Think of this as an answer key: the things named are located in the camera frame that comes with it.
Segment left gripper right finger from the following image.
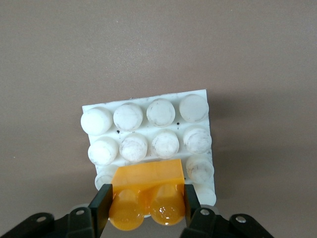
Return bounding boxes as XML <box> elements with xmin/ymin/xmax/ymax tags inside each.
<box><xmin>181</xmin><ymin>184</ymin><xmax>275</xmax><ymax>238</ymax></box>

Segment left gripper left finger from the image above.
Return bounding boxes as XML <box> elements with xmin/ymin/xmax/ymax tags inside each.
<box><xmin>0</xmin><ymin>183</ymin><xmax>115</xmax><ymax>238</ymax></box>

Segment yellow two-stud block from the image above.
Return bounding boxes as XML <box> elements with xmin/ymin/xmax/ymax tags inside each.
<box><xmin>108</xmin><ymin>159</ymin><xmax>187</xmax><ymax>232</ymax></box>

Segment white studded base plate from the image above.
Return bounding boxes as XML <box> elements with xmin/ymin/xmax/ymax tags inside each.
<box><xmin>80</xmin><ymin>88</ymin><xmax>217</xmax><ymax>219</ymax></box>

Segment brown table cover sheet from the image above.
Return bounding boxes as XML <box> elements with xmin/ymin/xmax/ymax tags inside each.
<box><xmin>0</xmin><ymin>0</ymin><xmax>317</xmax><ymax>238</ymax></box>

